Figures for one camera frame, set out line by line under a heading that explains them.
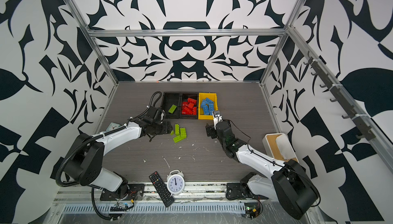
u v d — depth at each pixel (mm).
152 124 709
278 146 844
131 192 730
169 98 1061
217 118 727
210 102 1050
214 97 1029
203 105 1042
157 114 727
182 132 917
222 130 642
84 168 430
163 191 728
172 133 897
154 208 712
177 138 915
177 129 930
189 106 1018
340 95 549
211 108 1018
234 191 744
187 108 998
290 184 413
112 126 942
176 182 752
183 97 1052
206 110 993
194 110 998
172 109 1040
